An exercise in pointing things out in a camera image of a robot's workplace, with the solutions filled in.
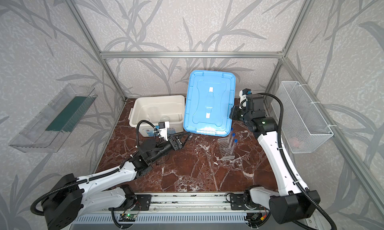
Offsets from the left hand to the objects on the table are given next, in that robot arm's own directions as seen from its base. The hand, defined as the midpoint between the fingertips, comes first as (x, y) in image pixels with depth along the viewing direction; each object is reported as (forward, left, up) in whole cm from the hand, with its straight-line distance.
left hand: (189, 130), depth 71 cm
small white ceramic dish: (+24, +21, -25) cm, 40 cm away
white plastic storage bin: (+30, +14, -17) cm, 37 cm away
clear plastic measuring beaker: (+27, +29, -22) cm, 45 cm away
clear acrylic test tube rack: (+1, -21, -25) cm, 33 cm away
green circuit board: (-33, +29, -26) cm, 51 cm away
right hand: (+13, -21, +5) cm, 26 cm away
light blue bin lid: (+17, -10, +7) cm, 21 cm away
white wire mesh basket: (-4, -48, +11) cm, 49 cm away
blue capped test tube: (+1, -21, 0) cm, 21 cm away
